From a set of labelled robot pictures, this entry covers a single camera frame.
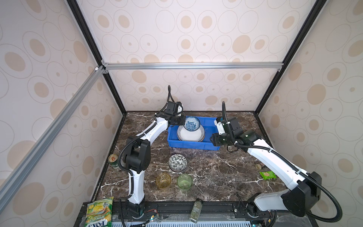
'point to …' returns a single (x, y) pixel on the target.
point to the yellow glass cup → (163, 180)
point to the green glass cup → (184, 181)
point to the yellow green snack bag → (99, 213)
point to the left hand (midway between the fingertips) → (188, 116)
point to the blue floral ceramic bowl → (192, 123)
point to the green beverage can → (113, 160)
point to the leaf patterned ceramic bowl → (177, 162)
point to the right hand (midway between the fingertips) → (213, 137)
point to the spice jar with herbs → (196, 210)
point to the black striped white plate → (194, 136)
